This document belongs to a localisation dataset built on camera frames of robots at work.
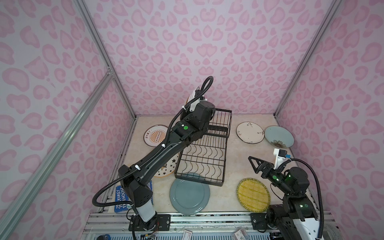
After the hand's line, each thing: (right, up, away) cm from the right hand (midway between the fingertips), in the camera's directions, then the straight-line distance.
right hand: (252, 159), depth 69 cm
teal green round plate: (-30, -23, +12) cm, 40 cm away
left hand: (-30, +26, +1) cm, 39 cm away
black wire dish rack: (-21, -5, +25) cm, 33 cm away
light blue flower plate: (+32, +8, +37) cm, 50 cm away
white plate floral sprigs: (+13, +11, +40) cm, 43 cm away
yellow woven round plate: (+5, -22, +12) cm, 26 cm away
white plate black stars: (-42, -10, +22) cm, 48 cm away
